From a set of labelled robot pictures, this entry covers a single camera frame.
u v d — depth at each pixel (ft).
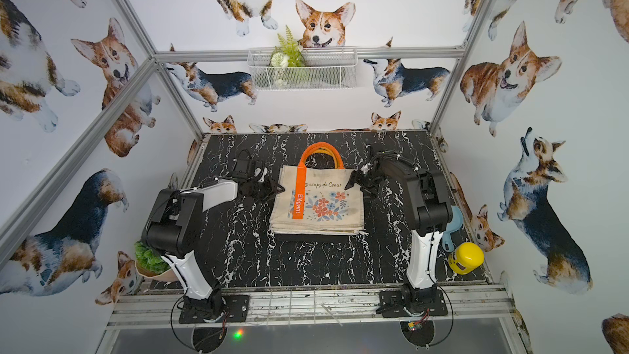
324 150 3.71
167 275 2.31
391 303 2.41
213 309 2.18
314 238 2.88
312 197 3.15
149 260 2.29
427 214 1.75
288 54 2.68
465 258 2.40
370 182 2.76
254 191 2.74
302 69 2.82
